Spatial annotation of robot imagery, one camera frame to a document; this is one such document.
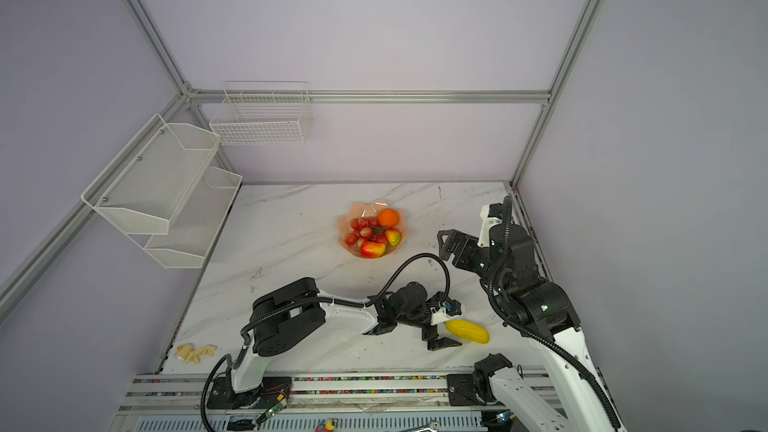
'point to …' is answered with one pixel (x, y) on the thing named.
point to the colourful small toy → (328, 426)
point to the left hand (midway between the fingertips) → (458, 323)
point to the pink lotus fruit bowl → (369, 210)
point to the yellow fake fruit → (466, 330)
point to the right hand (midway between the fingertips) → (450, 237)
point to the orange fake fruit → (388, 217)
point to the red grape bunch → (366, 229)
